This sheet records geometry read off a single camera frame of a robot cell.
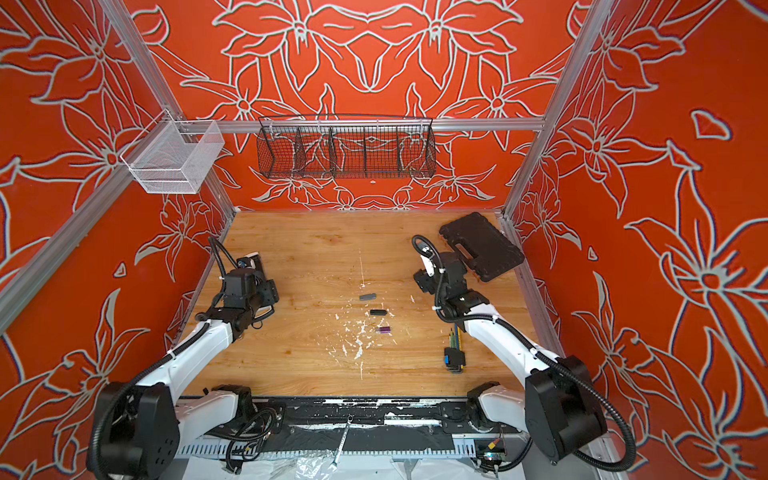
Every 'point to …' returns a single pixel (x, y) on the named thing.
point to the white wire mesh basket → (173, 156)
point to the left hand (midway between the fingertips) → (263, 284)
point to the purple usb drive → (384, 330)
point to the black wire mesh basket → (346, 147)
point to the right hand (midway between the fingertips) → (440, 258)
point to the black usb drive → (378, 312)
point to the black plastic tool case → (490, 250)
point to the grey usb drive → (368, 297)
